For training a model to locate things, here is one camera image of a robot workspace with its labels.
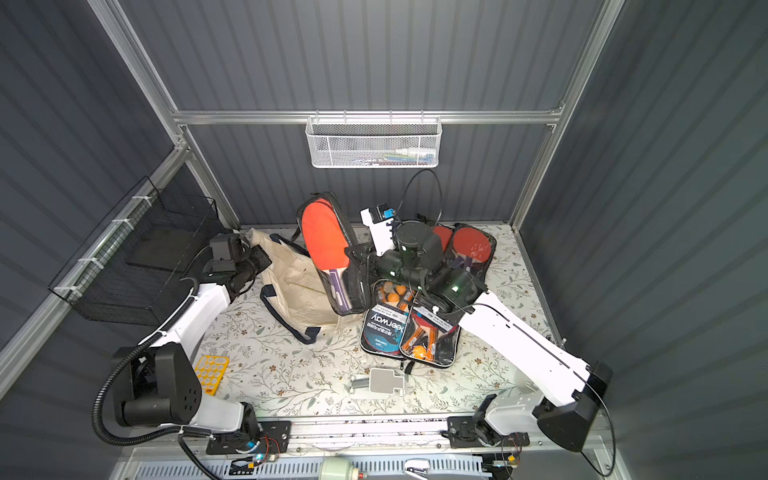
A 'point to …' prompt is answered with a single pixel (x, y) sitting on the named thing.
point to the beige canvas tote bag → (292, 294)
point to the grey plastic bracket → (379, 382)
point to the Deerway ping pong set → (384, 321)
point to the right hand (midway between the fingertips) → (352, 248)
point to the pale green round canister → (338, 468)
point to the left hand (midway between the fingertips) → (268, 252)
